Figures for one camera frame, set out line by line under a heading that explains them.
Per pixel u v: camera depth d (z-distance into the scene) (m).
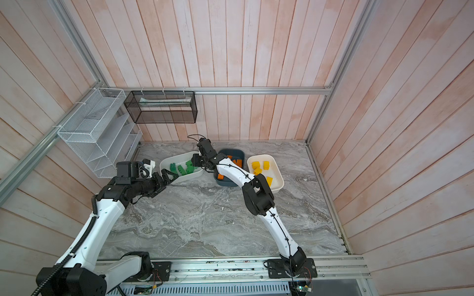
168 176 0.69
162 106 1.04
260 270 0.76
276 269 0.73
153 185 0.68
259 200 0.61
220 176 1.01
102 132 0.73
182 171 1.04
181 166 1.06
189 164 1.06
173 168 1.03
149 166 0.72
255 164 1.07
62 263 0.38
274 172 1.04
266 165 1.05
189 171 1.03
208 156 0.78
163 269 0.73
